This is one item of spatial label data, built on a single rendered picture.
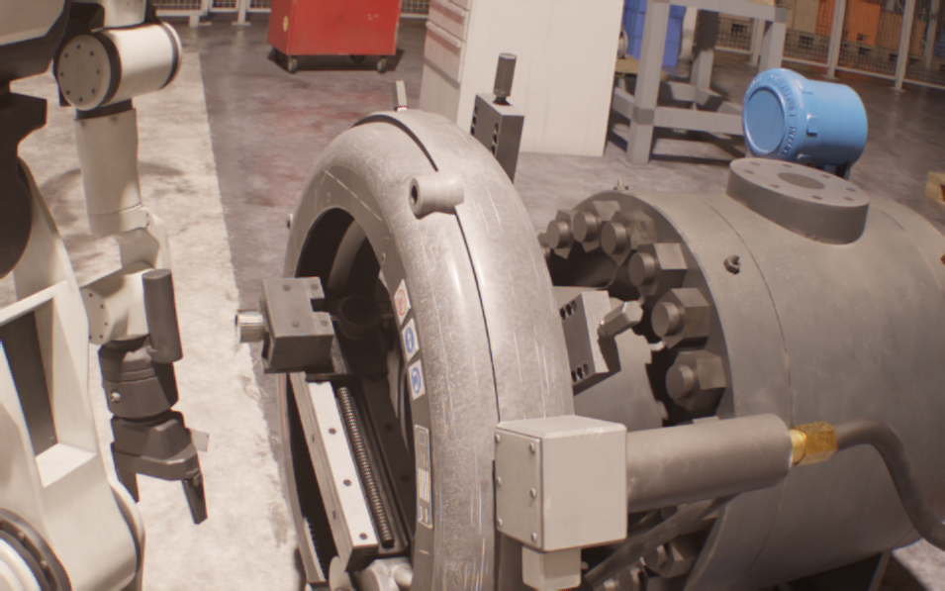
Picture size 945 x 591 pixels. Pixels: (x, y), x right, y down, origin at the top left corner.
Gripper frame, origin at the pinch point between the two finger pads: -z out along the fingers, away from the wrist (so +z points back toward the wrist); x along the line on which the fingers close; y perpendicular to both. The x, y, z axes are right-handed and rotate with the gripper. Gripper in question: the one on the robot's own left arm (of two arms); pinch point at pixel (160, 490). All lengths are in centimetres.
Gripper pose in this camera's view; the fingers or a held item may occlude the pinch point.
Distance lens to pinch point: 128.5
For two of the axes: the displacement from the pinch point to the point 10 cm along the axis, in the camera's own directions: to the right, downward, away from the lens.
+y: 3.9, -2.9, 8.7
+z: -0.6, -9.6, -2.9
